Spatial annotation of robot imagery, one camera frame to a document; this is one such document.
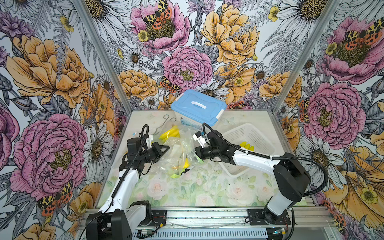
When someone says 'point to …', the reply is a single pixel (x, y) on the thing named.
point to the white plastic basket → (250, 133)
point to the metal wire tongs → (166, 116)
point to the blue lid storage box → (195, 107)
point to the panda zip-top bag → (182, 157)
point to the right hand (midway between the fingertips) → (189, 159)
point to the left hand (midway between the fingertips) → (169, 150)
